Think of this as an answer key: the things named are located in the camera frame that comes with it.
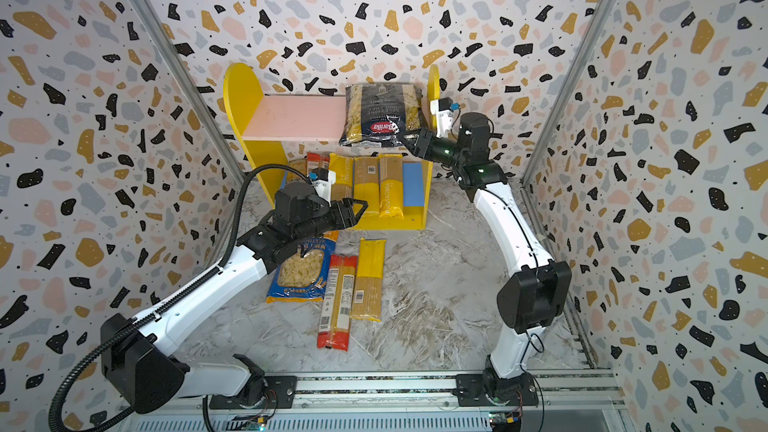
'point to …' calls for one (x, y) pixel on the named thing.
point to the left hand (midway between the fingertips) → (361, 200)
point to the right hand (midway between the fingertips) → (397, 131)
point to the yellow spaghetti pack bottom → (390, 183)
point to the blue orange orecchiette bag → (297, 278)
